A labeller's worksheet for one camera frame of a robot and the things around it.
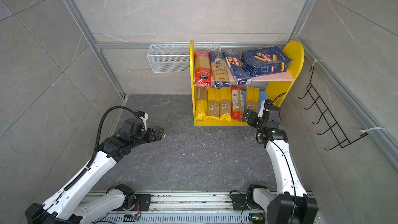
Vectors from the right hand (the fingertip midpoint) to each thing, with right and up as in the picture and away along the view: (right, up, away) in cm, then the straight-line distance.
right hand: (251, 113), depth 80 cm
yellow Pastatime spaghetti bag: (-27, +5, +11) cm, 29 cm away
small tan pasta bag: (+5, +8, +15) cm, 18 cm away
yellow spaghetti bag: (-19, +6, +12) cm, 24 cm away
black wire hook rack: (+29, -1, -13) cm, 32 cm away
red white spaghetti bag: (-5, +6, +12) cm, 14 cm away
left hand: (-50, -7, -4) cm, 51 cm away
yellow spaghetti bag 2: (-12, +5, +11) cm, 17 cm away
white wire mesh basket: (-45, +36, +20) cm, 61 cm away
